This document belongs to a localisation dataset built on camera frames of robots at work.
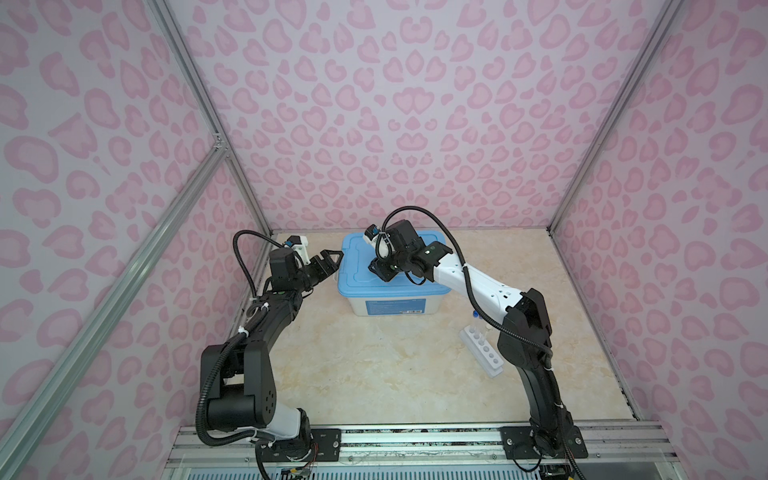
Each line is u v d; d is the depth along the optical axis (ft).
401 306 2.96
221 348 1.50
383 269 2.56
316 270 2.57
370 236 2.52
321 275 2.57
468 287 1.83
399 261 2.41
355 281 2.77
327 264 2.57
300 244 2.64
